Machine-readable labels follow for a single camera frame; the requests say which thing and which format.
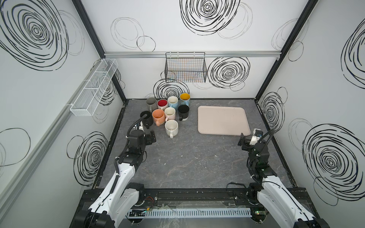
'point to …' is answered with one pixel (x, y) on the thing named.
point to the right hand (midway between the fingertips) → (249, 135)
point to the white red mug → (162, 104)
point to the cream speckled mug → (171, 127)
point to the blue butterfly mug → (184, 99)
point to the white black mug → (183, 110)
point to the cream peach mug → (158, 116)
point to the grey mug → (151, 104)
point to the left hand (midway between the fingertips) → (145, 131)
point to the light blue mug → (172, 101)
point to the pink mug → (169, 113)
